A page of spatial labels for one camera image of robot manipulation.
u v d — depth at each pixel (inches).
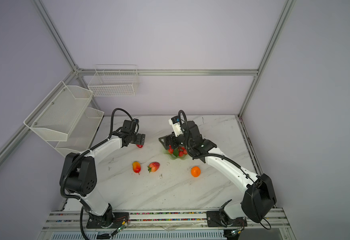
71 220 29.4
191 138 22.6
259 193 15.9
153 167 34.7
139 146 39.4
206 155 20.8
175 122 25.9
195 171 33.9
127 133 28.9
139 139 33.9
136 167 34.7
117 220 29.1
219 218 25.7
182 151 37.6
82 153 19.3
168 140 26.3
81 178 18.6
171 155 37.6
